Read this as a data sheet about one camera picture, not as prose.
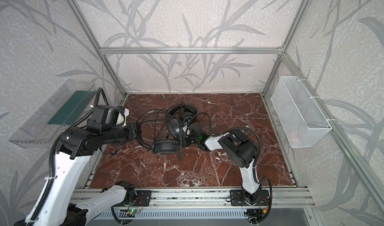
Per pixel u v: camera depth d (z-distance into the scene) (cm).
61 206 37
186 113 100
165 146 57
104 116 44
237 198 74
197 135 75
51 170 36
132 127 54
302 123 62
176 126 58
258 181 59
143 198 73
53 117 66
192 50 96
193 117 99
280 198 75
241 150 52
